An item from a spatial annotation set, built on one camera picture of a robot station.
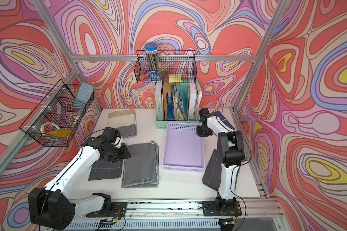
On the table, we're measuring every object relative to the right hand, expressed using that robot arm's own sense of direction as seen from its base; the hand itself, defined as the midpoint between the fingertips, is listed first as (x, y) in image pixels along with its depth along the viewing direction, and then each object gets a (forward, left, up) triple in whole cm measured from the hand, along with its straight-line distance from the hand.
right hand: (202, 137), depth 98 cm
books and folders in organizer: (+16, +15, +20) cm, 30 cm away
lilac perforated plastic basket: (-7, +14, -5) cm, 16 cm away
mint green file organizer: (+12, +30, +2) cm, 32 cm away
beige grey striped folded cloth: (+19, +58, -1) cm, 61 cm away
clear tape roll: (-12, +81, +31) cm, 88 cm away
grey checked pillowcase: (-25, -2, -3) cm, 25 cm away
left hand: (-17, +46, +9) cm, 50 cm away
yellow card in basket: (-12, +75, +28) cm, 81 cm away
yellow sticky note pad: (+26, +18, +31) cm, 44 cm away
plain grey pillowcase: (-19, +41, -4) cm, 45 cm away
